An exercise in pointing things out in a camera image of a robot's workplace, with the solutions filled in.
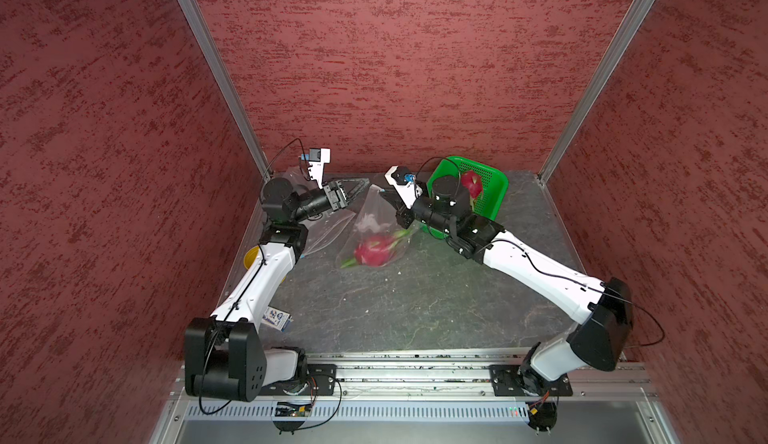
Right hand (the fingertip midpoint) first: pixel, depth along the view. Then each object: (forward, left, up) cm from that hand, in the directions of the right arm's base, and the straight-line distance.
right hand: (384, 196), depth 71 cm
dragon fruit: (+27, -31, -24) cm, 48 cm away
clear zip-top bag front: (+7, +21, -24) cm, 33 cm away
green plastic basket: (+23, -38, -33) cm, 56 cm away
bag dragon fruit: (-6, +3, -17) cm, 18 cm away
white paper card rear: (+1, +5, -12) cm, 13 cm away
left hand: (0, +4, +4) cm, 6 cm away
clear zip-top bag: (-1, +3, -2) cm, 3 cm away
